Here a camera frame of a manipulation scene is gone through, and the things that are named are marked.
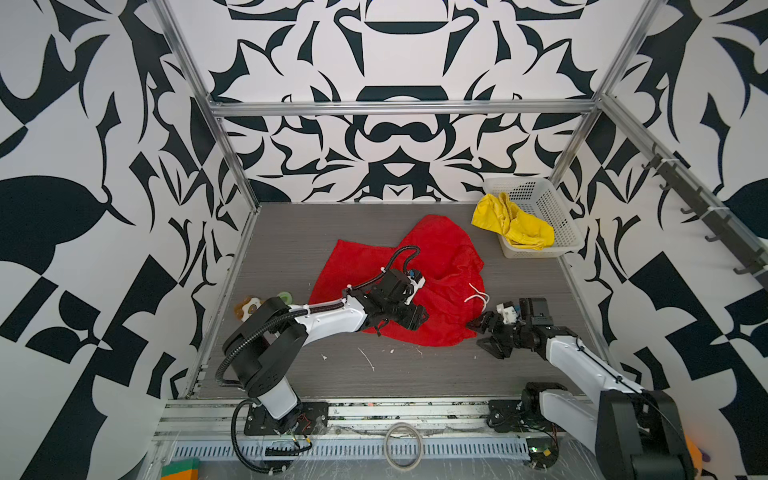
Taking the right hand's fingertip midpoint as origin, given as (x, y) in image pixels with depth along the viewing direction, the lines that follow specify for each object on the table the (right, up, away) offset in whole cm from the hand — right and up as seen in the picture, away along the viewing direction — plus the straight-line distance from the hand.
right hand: (474, 330), depth 84 cm
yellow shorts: (+22, +28, +20) cm, 41 cm away
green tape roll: (-56, +7, +10) cm, 57 cm away
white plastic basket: (+33, +41, +32) cm, 62 cm away
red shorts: (-4, +8, +9) cm, 13 cm away
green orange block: (-69, -25, -18) cm, 76 cm away
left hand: (-14, +6, +1) cm, 15 cm away
